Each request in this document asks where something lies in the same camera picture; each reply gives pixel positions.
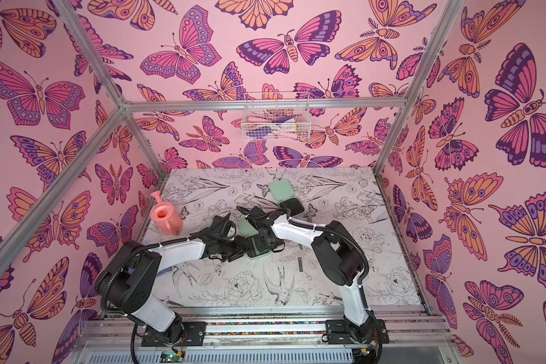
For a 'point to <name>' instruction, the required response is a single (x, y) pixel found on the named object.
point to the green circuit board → (171, 356)
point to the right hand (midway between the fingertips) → (265, 244)
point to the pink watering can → (167, 218)
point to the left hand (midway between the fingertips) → (251, 249)
